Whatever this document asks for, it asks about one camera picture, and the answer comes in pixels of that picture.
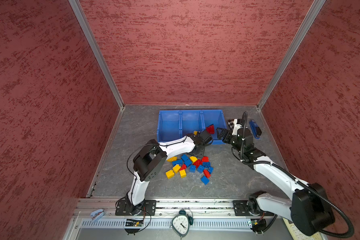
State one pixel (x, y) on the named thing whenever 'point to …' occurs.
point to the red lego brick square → (210, 129)
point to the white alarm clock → (180, 223)
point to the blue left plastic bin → (169, 125)
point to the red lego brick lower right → (206, 173)
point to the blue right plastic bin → (215, 117)
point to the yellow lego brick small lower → (183, 173)
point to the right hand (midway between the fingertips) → (220, 132)
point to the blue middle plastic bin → (190, 121)
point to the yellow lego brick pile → (193, 158)
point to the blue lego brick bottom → (204, 180)
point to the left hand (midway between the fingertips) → (196, 155)
